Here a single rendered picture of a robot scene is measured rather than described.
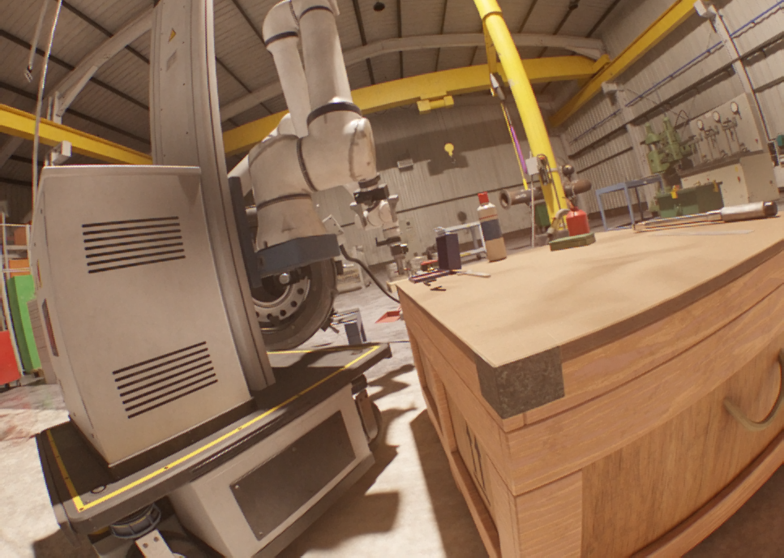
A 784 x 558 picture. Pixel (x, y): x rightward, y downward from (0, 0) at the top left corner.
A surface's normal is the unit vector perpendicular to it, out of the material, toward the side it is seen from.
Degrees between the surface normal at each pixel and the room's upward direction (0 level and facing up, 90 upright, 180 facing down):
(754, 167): 90
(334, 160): 114
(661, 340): 90
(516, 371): 90
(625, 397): 90
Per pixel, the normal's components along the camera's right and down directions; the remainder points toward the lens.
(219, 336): 0.84, -0.19
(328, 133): -0.15, -0.12
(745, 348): 0.07, 0.00
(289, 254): -0.48, 0.14
